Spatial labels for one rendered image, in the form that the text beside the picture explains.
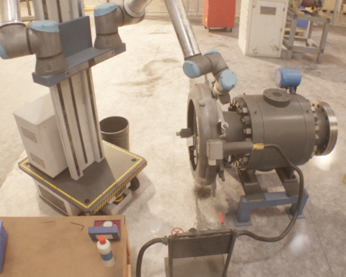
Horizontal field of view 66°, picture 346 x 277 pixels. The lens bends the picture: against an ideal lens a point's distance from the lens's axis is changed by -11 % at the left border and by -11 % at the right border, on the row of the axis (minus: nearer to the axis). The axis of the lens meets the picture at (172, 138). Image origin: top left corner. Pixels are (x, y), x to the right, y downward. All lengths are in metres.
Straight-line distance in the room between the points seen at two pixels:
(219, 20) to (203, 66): 5.93
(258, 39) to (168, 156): 3.53
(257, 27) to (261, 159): 3.95
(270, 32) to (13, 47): 4.94
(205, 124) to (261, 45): 4.17
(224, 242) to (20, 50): 1.53
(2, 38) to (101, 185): 1.26
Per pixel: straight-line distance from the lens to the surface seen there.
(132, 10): 1.93
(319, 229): 2.58
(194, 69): 1.38
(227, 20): 7.39
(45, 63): 1.64
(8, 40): 1.64
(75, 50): 1.93
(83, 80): 2.09
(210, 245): 1.76
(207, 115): 1.87
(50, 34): 1.60
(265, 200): 2.29
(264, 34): 5.84
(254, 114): 2.06
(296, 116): 2.18
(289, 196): 2.36
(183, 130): 2.32
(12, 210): 2.78
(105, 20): 1.90
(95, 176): 2.34
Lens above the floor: 1.85
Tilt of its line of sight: 35 degrees down
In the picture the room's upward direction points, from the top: straight up
